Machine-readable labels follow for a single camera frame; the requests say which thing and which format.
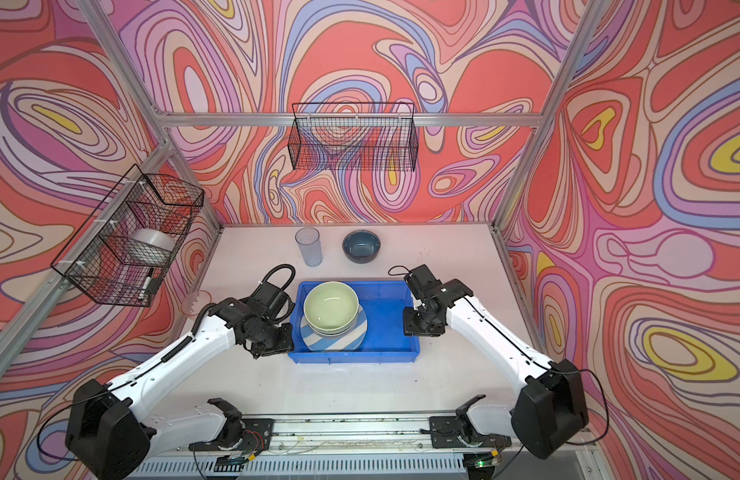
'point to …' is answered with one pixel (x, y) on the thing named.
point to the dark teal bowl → (361, 246)
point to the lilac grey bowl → (335, 332)
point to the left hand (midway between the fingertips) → (296, 345)
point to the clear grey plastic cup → (309, 241)
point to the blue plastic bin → (383, 303)
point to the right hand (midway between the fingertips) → (415, 336)
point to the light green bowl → (331, 306)
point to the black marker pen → (147, 283)
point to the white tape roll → (153, 245)
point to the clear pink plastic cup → (194, 303)
